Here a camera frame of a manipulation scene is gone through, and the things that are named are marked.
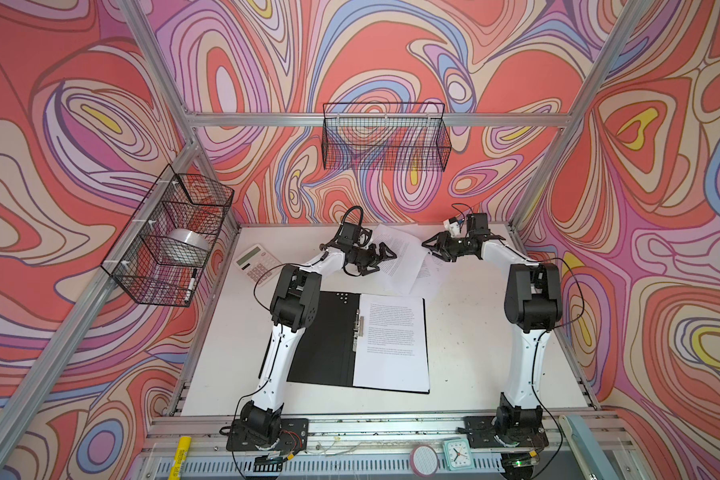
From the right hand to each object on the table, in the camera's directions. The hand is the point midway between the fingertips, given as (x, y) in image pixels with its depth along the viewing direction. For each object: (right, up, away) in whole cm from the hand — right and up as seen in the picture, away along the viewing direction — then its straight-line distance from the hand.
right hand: (428, 250), depth 101 cm
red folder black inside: (-33, -30, -13) cm, 46 cm away
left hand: (-12, -4, +2) cm, 13 cm away
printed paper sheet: (-14, -31, -14) cm, 36 cm away
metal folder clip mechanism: (-24, -25, -9) cm, 36 cm away
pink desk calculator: (-61, -4, +4) cm, 61 cm away
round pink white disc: (-8, -49, -34) cm, 60 cm away
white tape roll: (-66, +3, -27) cm, 71 cm away
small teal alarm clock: (0, -48, -32) cm, 58 cm away
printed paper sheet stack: (-9, -7, +1) cm, 12 cm away
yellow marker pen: (-66, -48, -30) cm, 87 cm away
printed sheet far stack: (+4, -10, +2) cm, 11 cm away
